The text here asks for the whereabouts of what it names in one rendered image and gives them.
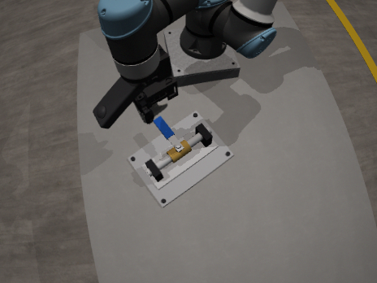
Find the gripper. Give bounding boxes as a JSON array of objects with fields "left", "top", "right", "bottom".
[{"left": 121, "top": 44, "right": 179, "bottom": 124}]

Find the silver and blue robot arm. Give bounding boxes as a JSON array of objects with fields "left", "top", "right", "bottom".
[{"left": 93, "top": 0, "right": 277, "bottom": 128}]

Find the ball valve with blue lever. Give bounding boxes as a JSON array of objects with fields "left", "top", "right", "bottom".
[{"left": 142, "top": 116, "right": 219, "bottom": 189}]

